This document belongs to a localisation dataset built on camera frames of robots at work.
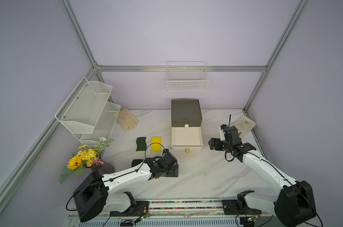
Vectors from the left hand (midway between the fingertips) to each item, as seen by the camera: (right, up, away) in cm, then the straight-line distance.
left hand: (169, 171), depth 82 cm
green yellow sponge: (-21, +14, +16) cm, 30 cm away
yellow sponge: (-10, +12, +13) cm, 21 cm away
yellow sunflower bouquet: (-40, +13, -16) cm, 45 cm away
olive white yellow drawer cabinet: (+10, +35, +8) cm, 37 cm away
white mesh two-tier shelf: (-53, +35, +7) cm, 64 cm away
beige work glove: (-36, +32, +32) cm, 58 cm away
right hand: (+29, +16, +4) cm, 33 cm away
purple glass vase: (-37, +3, -2) cm, 37 cm away
